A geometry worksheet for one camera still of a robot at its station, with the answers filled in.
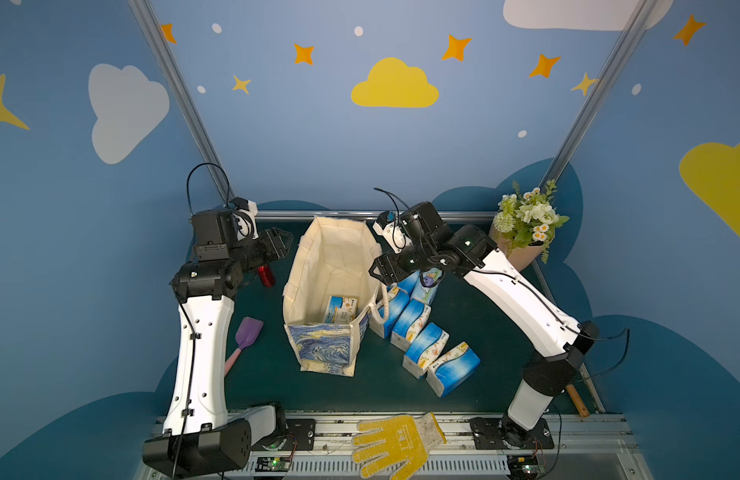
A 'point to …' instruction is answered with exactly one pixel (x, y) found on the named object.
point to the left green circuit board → (272, 464)
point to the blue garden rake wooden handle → (577, 401)
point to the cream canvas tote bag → (330, 294)
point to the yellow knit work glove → (405, 438)
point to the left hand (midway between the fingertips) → (290, 235)
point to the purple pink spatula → (246, 334)
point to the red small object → (266, 275)
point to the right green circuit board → (523, 467)
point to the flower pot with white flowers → (523, 224)
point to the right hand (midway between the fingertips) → (387, 261)
